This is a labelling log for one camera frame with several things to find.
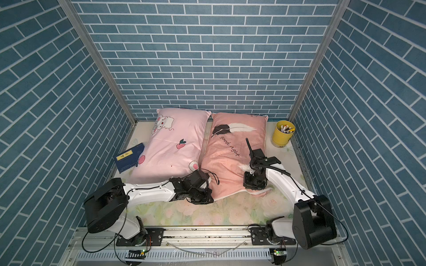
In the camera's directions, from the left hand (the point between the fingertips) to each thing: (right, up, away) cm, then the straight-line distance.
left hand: (217, 204), depth 79 cm
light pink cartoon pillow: (-26, +27, +14) cm, 40 cm away
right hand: (+15, +8, +4) cm, 17 cm away
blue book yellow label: (-55, +20, +21) cm, 62 cm away
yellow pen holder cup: (+40, +36, +20) cm, 57 cm away
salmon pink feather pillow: (+4, +23, +12) cm, 27 cm away
